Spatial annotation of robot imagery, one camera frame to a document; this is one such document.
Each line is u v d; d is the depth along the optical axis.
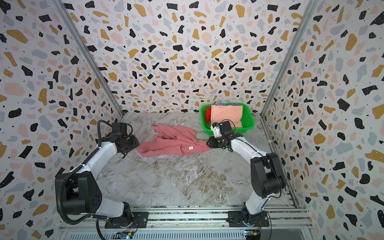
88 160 0.49
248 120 1.09
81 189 0.43
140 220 0.73
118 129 0.69
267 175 0.47
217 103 1.09
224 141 0.69
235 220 0.74
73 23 0.75
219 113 1.03
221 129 0.75
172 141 0.99
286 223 0.75
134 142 0.80
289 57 0.89
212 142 0.82
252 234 0.72
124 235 0.70
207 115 1.07
